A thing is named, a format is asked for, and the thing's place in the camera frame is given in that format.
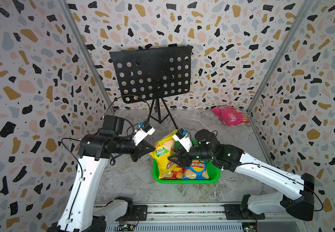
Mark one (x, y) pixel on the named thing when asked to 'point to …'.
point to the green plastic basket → (213, 172)
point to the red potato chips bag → (176, 172)
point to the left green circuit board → (124, 227)
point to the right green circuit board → (249, 226)
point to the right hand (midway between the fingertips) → (171, 155)
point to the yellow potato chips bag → (163, 148)
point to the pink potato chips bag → (230, 115)
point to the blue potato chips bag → (197, 170)
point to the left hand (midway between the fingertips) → (153, 148)
